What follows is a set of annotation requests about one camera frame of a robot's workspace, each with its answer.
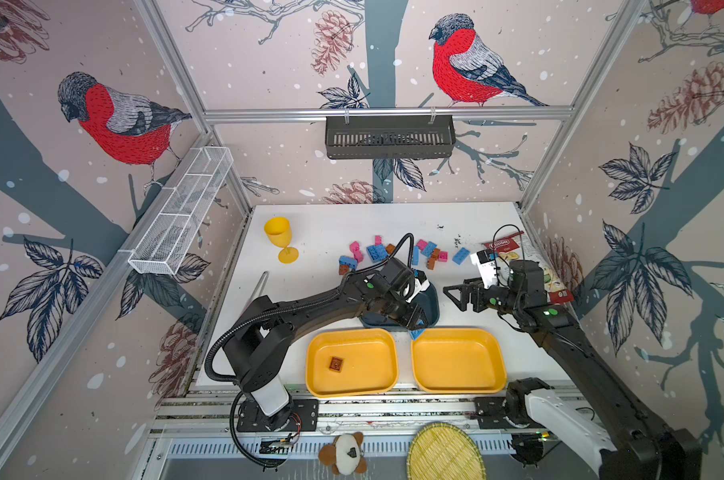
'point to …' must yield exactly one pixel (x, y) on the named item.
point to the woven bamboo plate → (442, 451)
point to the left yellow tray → (370, 362)
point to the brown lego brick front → (344, 268)
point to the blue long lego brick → (352, 263)
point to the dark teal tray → (427, 299)
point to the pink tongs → (256, 287)
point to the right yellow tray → (459, 361)
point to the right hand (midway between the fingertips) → (455, 289)
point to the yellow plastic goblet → (279, 231)
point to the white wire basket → (160, 246)
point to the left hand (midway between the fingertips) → (424, 325)
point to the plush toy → (344, 454)
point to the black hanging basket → (381, 137)
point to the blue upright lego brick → (415, 256)
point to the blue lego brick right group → (429, 249)
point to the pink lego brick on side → (354, 246)
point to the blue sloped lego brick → (416, 333)
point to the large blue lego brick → (377, 252)
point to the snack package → (517, 247)
